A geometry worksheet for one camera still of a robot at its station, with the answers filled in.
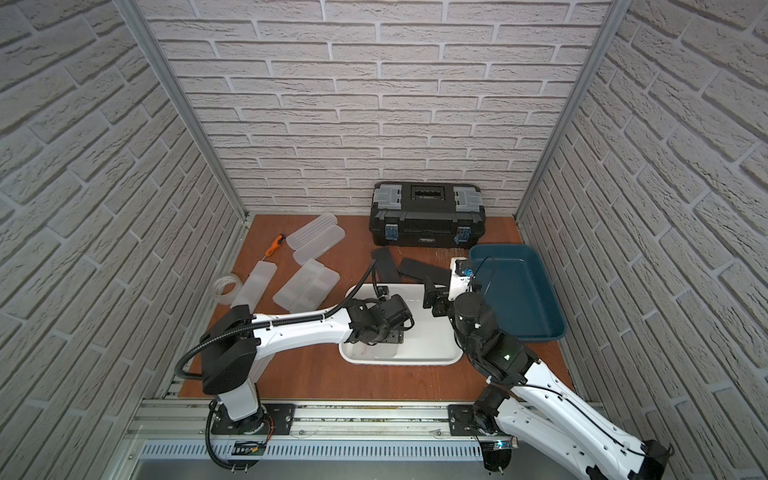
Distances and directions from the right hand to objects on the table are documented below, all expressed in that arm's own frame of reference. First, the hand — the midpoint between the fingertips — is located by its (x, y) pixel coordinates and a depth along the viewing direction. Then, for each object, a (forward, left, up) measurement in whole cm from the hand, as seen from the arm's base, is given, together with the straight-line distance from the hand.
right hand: (445, 277), depth 71 cm
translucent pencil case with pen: (-8, +22, -24) cm, 33 cm away
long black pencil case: (+21, +15, -24) cm, 35 cm away
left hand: (-5, +12, -19) cm, 23 cm away
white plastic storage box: (-6, +2, -26) cm, 26 cm away
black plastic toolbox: (+31, -5, -10) cm, 33 cm away
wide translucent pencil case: (+14, +41, -24) cm, 49 cm away
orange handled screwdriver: (+32, +55, -23) cm, 67 cm away
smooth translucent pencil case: (+33, +39, -25) cm, 57 cm away
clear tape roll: (+11, +67, -23) cm, 71 cm away
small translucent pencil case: (+15, +59, -23) cm, 65 cm away
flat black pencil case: (+20, -4, -29) cm, 35 cm away
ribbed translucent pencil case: (+40, +43, -24) cm, 63 cm away
